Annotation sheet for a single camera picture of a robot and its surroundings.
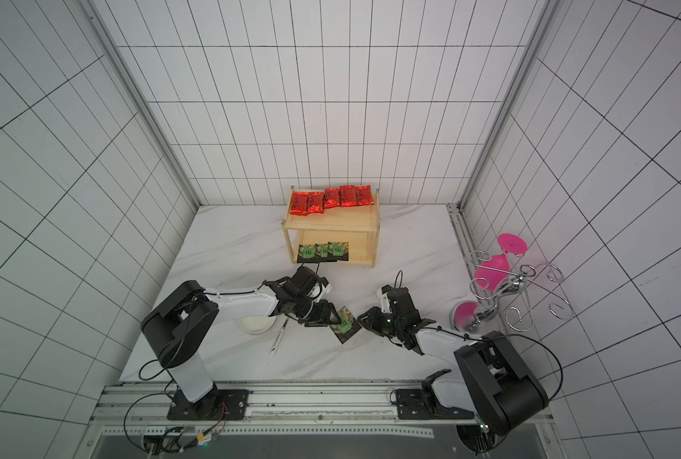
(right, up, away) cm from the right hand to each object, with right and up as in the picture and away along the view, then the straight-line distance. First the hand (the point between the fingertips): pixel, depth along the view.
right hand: (352, 320), depth 87 cm
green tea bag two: (-16, +20, +17) cm, 31 cm away
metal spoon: (-22, -4, -2) cm, 23 cm away
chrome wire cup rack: (+35, +15, -16) cm, 41 cm away
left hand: (-7, -1, -2) cm, 8 cm away
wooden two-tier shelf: (+2, +30, +2) cm, 30 cm away
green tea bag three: (-5, +21, +16) cm, 27 cm away
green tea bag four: (-2, 0, 0) cm, 2 cm away
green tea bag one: (-10, +20, +17) cm, 28 cm away
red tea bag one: (-17, +37, +3) cm, 41 cm away
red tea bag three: (-6, +39, +4) cm, 40 cm away
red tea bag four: (-1, +40, +6) cm, 40 cm away
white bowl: (-29, 0, -4) cm, 29 cm away
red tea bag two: (-12, +37, +3) cm, 39 cm away
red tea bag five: (+4, +40, +6) cm, 40 cm away
